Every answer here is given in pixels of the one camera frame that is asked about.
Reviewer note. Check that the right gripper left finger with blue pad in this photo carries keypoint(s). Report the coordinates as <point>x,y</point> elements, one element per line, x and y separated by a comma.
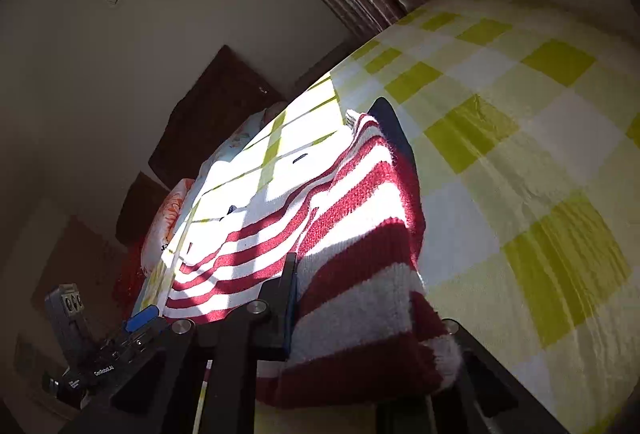
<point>263,324</point>

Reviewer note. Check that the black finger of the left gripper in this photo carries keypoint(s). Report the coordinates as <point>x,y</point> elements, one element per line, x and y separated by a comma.
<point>125,345</point>

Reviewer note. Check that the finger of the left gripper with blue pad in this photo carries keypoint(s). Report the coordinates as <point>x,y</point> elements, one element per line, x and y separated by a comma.
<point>141,319</point>

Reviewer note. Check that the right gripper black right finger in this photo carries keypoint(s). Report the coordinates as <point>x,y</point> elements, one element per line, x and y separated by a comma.
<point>486,398</point>

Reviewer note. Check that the red white striped knit sweater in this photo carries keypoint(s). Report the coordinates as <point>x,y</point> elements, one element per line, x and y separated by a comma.
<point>350,211</point>

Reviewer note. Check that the red patterned bedding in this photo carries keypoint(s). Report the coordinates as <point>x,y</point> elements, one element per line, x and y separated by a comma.
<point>129,281</point>

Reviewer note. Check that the pink orange floral pillow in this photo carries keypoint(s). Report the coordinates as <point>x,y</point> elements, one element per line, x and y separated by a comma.
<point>163,226</point>

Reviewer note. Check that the dark wooden headboard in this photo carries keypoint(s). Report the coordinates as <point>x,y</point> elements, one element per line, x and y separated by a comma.
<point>144,197</point>
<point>223,97</point>

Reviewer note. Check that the light blue floral pillow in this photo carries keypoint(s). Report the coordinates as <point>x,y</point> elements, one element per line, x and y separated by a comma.
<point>240,137</point>

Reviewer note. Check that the yellow white checkered bed sheet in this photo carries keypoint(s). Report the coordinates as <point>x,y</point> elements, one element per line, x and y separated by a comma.
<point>525,125</point>

